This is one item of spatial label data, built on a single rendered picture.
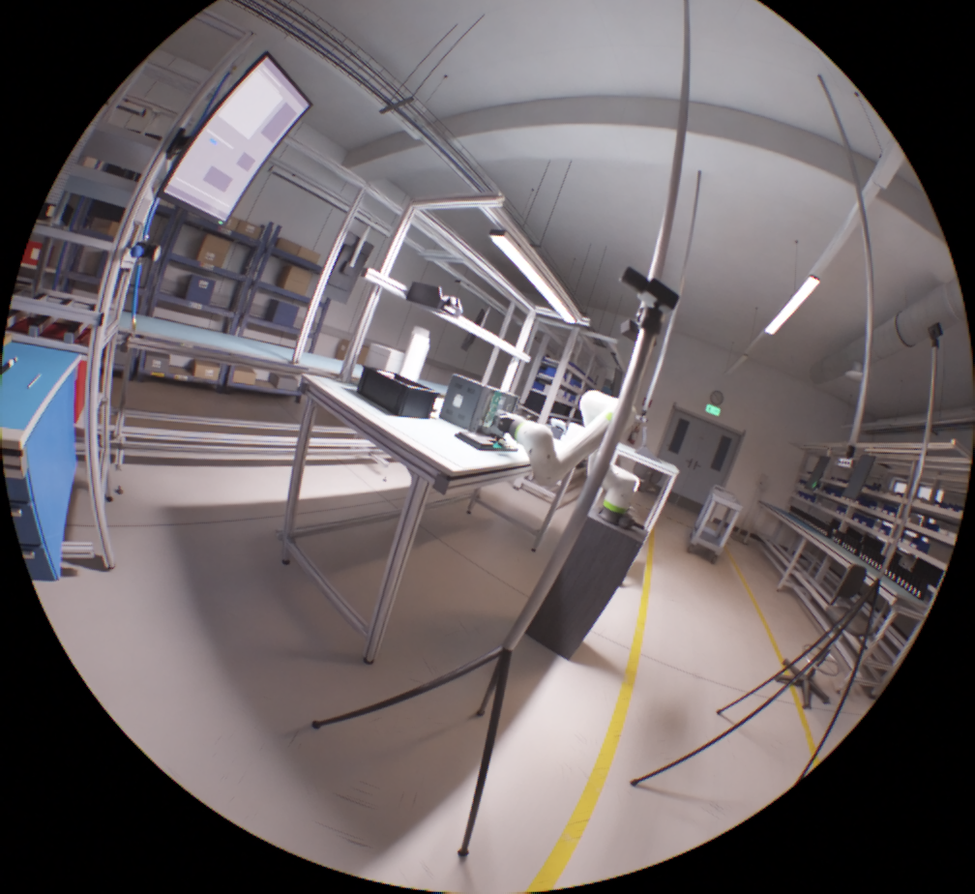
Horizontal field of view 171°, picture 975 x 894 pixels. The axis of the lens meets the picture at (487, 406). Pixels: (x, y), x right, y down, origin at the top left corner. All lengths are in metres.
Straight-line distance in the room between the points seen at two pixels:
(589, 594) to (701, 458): 6.50
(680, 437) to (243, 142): 7.98
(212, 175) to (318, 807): 1.84
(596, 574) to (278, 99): 2.24
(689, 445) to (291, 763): 7.89
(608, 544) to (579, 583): 0.26
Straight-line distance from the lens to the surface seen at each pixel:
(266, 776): 1.29
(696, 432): 7.91
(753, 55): 2.80
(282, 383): 4.79
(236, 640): 1.54
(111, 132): 1.54
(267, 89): 1.21
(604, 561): 1.63
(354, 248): 2.86
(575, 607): 1.77
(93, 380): 1.39
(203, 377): 4.42
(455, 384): 1.42
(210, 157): 1.14
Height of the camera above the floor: 1.26
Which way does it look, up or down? 5 degrees down
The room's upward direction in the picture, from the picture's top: 20 degrees clockwise
